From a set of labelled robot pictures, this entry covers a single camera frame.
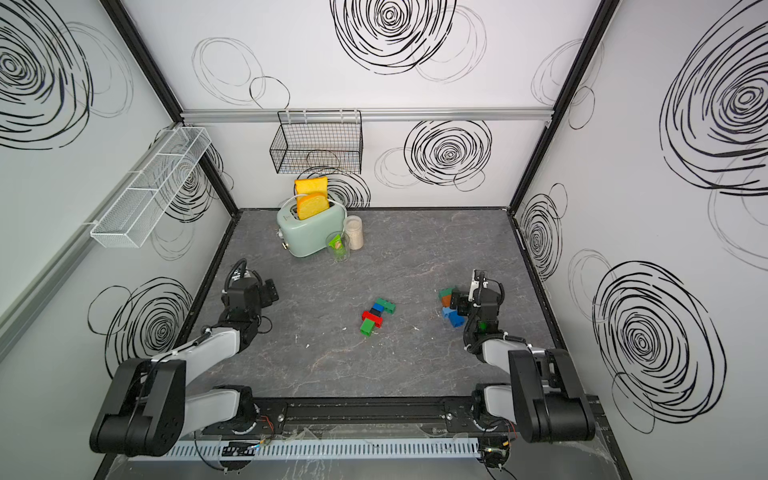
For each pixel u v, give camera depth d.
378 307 0.91
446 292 0.96
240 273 0.75
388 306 0.91
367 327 0.87
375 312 0.90
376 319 0.88
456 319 0.87
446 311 0.90
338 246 1.03
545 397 0.42
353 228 1.02
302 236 0.99
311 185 0.99
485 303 0.69
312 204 0.95
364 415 0.75
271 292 0.85
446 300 0.92
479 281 0.77
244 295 0.67
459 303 0.83
